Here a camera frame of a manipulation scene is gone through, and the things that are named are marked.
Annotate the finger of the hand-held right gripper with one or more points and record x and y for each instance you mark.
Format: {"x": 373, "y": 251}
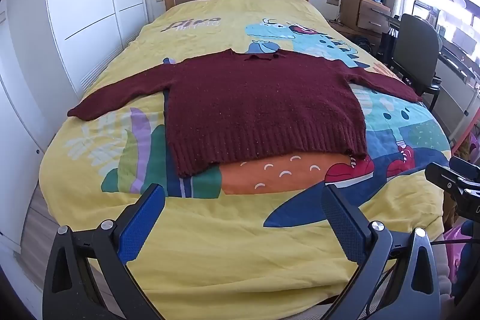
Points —
{"x": 442, "y": 175}

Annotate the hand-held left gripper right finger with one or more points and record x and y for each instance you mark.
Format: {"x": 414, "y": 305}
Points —
{"x": 343, "y": 226}

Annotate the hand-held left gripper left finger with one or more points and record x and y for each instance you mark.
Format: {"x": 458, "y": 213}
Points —
{"x": 142, "y": 226}

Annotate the maroon knitted sweater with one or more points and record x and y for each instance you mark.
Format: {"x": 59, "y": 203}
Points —
{"x": 262, "y": 106}

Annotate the pink plastic bag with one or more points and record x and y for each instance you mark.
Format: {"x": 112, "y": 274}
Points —
{"x": 459, "y": 252}

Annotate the yellow dinosaur printed blanket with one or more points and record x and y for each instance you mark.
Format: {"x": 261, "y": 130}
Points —
{"x": 225, "y": 267}

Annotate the black office chair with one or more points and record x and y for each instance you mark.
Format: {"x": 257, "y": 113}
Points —
{"x": 414, "y": 46}

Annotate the wooden bedside cabinet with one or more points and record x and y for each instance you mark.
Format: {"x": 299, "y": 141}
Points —
{"x": 369, "y": 14}

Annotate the white wardrobe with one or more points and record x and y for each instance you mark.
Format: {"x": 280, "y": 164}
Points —
{"x": 82, "y": 4}

